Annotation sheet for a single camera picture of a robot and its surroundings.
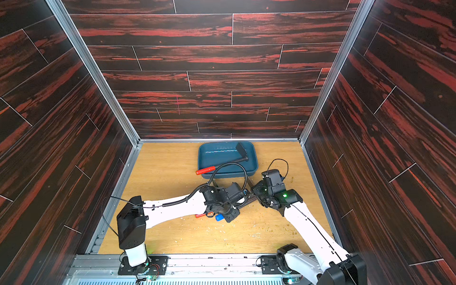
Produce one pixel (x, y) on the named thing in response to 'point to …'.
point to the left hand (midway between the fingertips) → (236, 213)
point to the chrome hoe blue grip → (219, 217)
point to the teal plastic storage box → (214, 153)
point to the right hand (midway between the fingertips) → (255, 188)
